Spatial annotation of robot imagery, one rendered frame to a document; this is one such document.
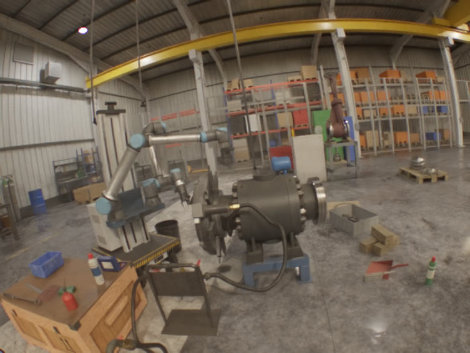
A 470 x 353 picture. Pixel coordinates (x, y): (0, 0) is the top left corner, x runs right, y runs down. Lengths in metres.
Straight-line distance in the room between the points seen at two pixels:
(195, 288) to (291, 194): 1.04
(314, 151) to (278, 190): 3.86
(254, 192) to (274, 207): 0.21
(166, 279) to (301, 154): 4.68
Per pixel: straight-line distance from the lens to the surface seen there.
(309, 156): 5.70
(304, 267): 2.02
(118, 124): 2.55
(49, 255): 2.42
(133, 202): 2.47
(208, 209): 1.75
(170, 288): 1.64
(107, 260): 1.80
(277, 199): 1.89
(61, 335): 1.73
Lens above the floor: 1.25
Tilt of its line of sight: 9 degrees down
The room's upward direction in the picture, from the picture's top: 8 degrees counter-clockwise
